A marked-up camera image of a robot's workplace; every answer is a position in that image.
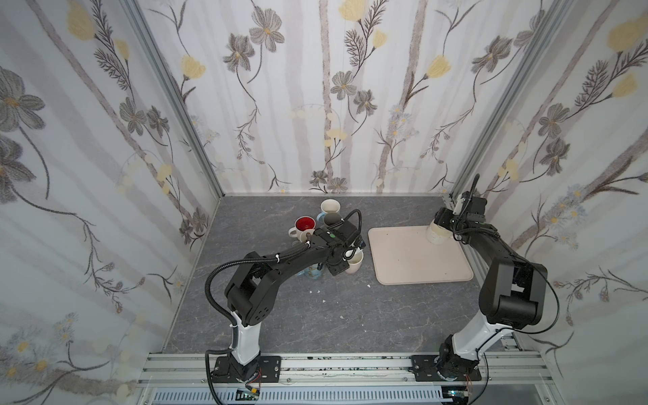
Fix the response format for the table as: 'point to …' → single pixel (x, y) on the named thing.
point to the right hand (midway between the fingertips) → (443, 210)
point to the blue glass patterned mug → (312, 272)
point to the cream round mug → (438, 234)
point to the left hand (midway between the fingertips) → (334, 256)
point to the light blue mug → (330, 211)
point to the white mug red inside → (303, 226)
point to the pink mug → (355, 262)
